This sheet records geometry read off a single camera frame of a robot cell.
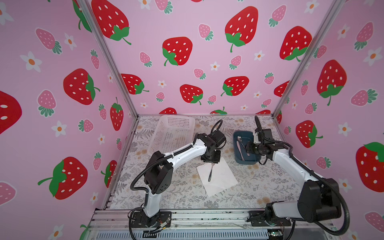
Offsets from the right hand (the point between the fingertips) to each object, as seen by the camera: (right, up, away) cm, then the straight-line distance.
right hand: (248, 146), depth 89 cm
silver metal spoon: (-1, +3, +15) cm, 16 cm away
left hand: (-20, -8, -4) cm, 22 cm away
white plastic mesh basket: (-50, +7, +22) cm, 55 cm away
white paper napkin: (-16, -19, -1) cm, 25 cm away
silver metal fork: (-21, -12, +4) cm, 25 cm away
